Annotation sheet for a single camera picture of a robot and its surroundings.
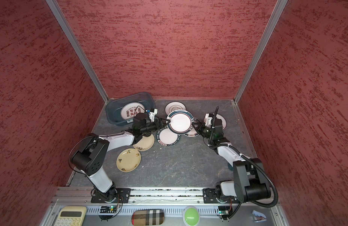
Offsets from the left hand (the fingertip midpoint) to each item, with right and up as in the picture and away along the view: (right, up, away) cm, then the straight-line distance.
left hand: (169, 124), depth 87 cm
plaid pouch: (-9, -42, -22) cm, 48 cm away
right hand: (+13, -1, -1) cm, 13 cm away
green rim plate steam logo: (+8, +2, +1) cm, 8 cm away
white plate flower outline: (+3, +13, +30) cm, 33 cm away
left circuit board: (-31, -43, -16) cm, 55 cm away
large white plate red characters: (-35, +9, +25) cm, 44 cm away
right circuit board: (+30, -43, -17) cm, 55 cm away
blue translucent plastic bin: (-46, +12, +23) cm, 53 cm away
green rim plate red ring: (+15, -4, -2) cm, 16 cm away
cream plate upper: (-16, -13, +2) cm, 21 cm away
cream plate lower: (-26, -22, 0) cm, 35 cm away
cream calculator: (-48, -44, -19) cm, 67 cm away
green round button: (+12, -44, -19) cm, 49 cm away
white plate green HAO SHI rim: (-3, -10, +9) cm, 14 cm away
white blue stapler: (+46, -44, -19) cm, 67 cm away
